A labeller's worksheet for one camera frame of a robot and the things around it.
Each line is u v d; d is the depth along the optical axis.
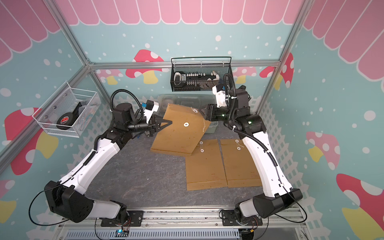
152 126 0.59
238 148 1.00
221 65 0.89
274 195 0.38
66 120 0.70
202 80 0.87
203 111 0.61
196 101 1.00
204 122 0.67
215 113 0.56
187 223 0.74
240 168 0.97
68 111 0.72
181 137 0.71
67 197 0.39
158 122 0.63
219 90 0.56
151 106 0.58
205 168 0.92
